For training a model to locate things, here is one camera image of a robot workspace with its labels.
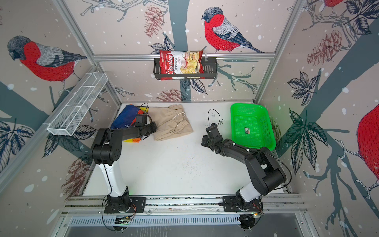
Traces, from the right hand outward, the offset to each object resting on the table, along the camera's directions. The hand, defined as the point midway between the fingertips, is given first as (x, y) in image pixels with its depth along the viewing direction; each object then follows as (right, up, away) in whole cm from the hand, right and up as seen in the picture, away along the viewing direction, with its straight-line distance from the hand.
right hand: (202, 141), depth 93 cm
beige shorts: (-22, +12, +12) cm, 28 cm away
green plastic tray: (+37, +9, +13) cm, 40 cm away
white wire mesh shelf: (-69, +16, -21) cm, 74 cm away
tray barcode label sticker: (+33, +6, +9) cm, 34 cm away
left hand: (-32, +9, +11) cm, 35 cm away
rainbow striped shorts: (-57, +17, +16) cm, 62 cm away
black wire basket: (+5, +46, +2) cm, 46 cm away
